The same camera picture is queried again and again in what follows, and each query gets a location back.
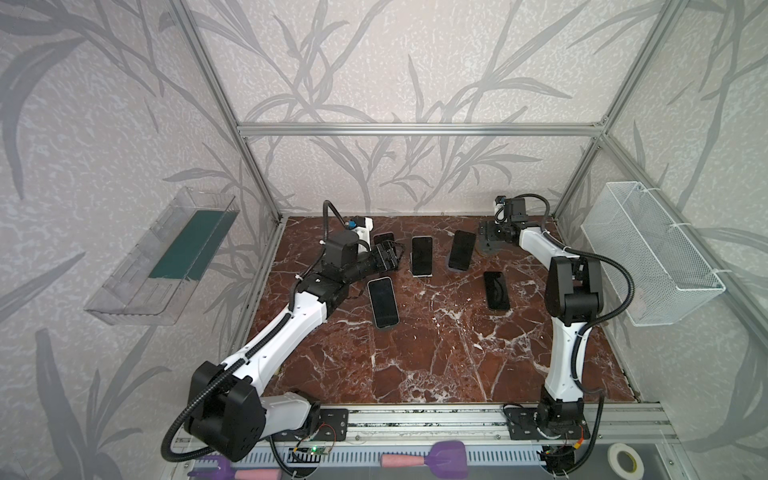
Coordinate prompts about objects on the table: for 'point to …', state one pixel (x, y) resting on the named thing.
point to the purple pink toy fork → (221, 468)
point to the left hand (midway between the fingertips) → (403, 242)
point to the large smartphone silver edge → (383, 302)
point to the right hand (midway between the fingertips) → (494, 219)
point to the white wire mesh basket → (672, 281)
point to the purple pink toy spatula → (446, 459)
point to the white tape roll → (614, 462)
